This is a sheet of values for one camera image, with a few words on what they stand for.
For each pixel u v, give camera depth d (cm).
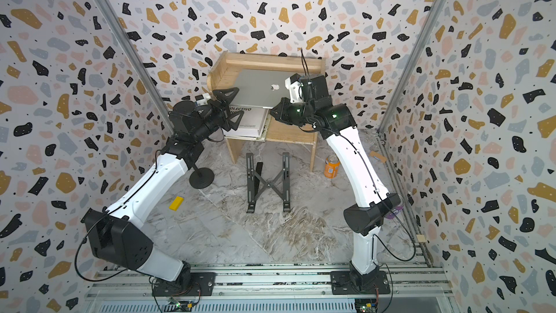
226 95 64
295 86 62
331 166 97
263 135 88
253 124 85
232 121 73
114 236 41
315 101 51
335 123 48
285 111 60
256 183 93
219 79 79
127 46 86
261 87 81
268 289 73
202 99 69
